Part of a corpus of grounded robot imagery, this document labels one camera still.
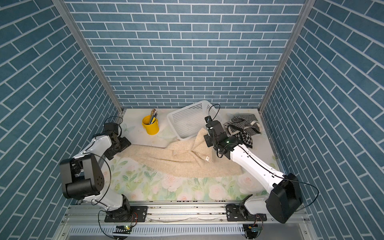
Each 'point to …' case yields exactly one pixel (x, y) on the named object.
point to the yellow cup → (152, 129)
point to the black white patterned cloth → (244, 126)
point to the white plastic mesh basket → (189, 121)
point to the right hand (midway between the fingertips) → (212, 133)
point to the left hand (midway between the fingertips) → (124, 148)
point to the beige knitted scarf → (186, 152)
